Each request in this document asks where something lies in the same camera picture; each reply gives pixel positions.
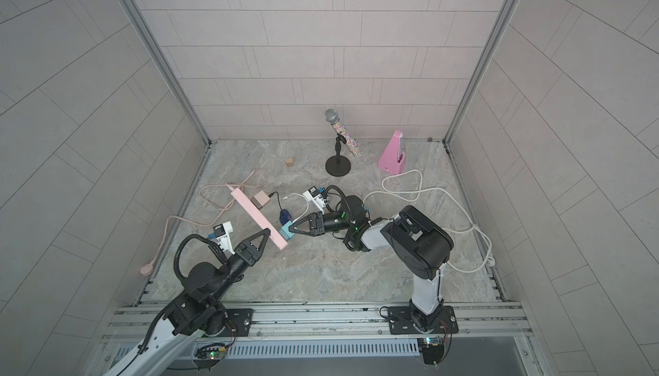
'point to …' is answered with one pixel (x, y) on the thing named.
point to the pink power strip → (258, 218)
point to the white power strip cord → (395, 194)
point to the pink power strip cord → (148, 268)
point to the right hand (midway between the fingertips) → (299, 235)
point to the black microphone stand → (338, 165)
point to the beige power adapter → (260, 199)
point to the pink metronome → (390, 160)
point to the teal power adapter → (285, 230)
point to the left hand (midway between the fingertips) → (274, 234)
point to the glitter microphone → (332, 117)
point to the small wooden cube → (289, 162)
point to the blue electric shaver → (284, 216)
